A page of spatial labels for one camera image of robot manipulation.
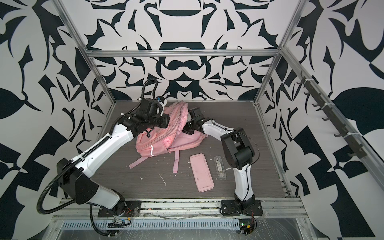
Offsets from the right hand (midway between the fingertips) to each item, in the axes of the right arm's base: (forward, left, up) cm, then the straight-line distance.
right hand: (176, 127), depth 93 cm
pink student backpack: (-10, +2, +4) cm, 11 cm away
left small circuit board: (-47, +27, -12) cm, 56 cm away
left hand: (-4, +2, +16) cm, 17 cm away
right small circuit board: (-50, -34, -13) cm, 62 cm away
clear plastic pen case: (-22, -25, -10) cm, 35 cm away
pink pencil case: (-29, -16, -10) cm, 34 cm away
